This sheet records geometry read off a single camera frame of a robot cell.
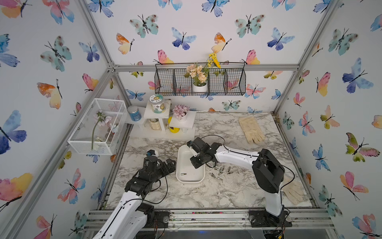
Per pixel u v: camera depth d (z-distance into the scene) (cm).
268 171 49
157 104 85
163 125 103
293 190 83
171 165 72
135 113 90
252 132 108
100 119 74
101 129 74
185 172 89
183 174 89
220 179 87
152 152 75
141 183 57
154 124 104
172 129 103
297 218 76
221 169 91
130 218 49
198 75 81
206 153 66
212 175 89
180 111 87
